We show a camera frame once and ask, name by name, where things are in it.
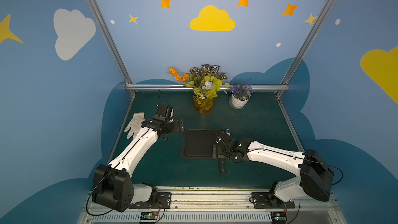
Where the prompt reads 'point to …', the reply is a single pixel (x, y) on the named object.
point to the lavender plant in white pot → (241, 93)
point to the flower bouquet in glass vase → (205, 83)
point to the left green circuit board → (148, 215)
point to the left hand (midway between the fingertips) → (177, 124)
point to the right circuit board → (278, 217)
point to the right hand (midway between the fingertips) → (220, 149)
